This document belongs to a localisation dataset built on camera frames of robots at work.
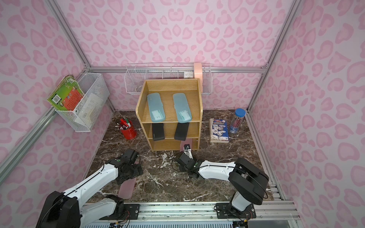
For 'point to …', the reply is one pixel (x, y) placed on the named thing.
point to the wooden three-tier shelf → (170, 109)
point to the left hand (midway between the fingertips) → (136, 172)
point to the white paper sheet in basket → (89, 110)
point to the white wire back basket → (136, 74)
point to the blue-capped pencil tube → (239, 113)
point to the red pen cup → (127, 128)
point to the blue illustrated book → (218, 130)
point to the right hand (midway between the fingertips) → (183, 161)
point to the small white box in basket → (188, 74)
